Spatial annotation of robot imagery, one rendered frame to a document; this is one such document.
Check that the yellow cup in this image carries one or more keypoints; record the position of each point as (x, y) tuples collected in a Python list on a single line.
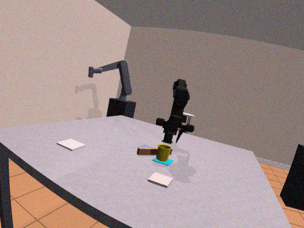
[(163, 152)]

